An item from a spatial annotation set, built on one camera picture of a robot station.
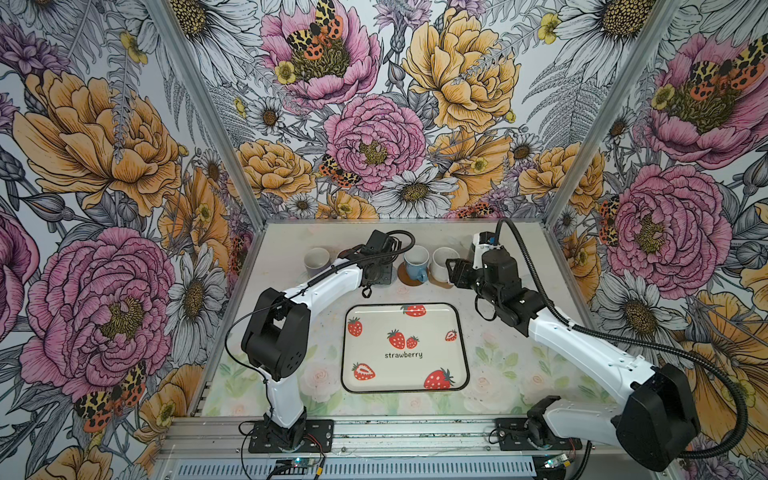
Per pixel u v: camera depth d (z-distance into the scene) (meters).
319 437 0.74
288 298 0.50
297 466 0.72
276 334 0.48
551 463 0.72
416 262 0.98
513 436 0.73
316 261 0.97
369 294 0.76
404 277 1.03
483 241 0.71
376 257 0.69
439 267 0.94
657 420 0.40
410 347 0.89
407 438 0.76
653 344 0.44
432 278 1.04
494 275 0.61
